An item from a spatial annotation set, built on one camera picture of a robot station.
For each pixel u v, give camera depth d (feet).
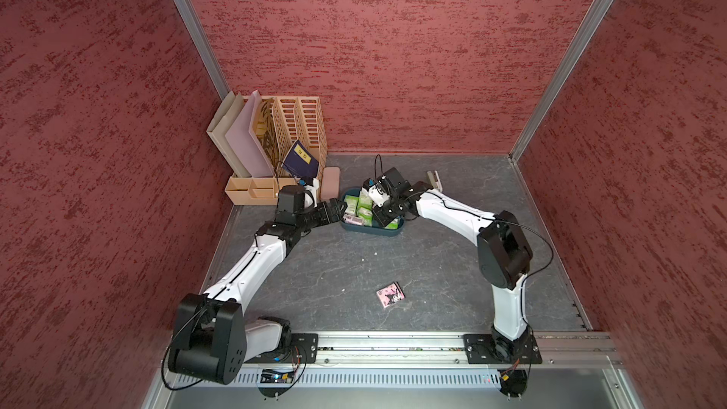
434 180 3.61
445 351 2.48
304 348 2.47
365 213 3.02
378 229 3.17
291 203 2.11
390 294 2.66
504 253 1.67
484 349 2.41
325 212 2.43
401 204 2.23
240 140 3.04
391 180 2.39
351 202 3.19
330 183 3.49
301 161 3.47
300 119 3.61
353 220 3.11
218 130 2.84
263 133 3.28
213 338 1.32
